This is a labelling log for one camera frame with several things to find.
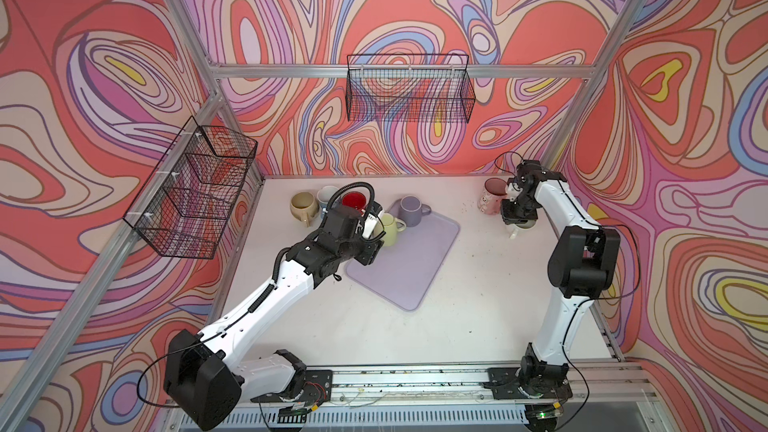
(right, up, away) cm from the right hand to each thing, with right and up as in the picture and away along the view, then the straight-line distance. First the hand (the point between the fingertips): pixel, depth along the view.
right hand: (512, 225), depth 95 cm
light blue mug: (-63, +10, +10) cm, 64 cm away
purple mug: (-32, +5, +4) cm, 33 cm away
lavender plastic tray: (-34, -15, -1) cm, 38 cm away
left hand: (-43, -1, -16) cm, 46 cm away
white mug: (+2, 0, -6) cm, 6 cm away
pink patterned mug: (-4, +9, +6) cm, 12 cm away
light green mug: (-39, 0, -1) cm, 39 cm away
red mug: (-52, +8, +9) cm, 53 cm away
